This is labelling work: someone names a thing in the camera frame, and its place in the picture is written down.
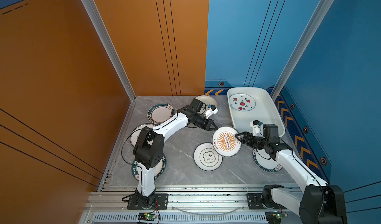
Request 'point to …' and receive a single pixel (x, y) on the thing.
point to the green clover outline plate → (206, 158)
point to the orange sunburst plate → (224, 142)
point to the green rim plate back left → (159, 113)
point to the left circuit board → (147, 216)
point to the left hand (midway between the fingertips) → (217, 127)
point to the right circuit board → (275, 217)
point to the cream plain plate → (206, 100)
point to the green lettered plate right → (264, 161)
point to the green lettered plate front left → (159, 170)
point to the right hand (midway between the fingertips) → (238, 137)
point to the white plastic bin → (265, 109)
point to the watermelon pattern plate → (242, 102)
